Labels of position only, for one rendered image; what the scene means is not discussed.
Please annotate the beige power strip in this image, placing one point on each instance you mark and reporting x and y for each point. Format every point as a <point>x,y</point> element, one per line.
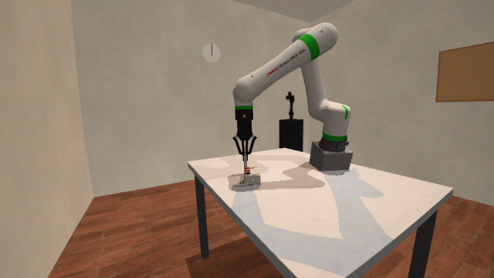
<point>252,176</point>

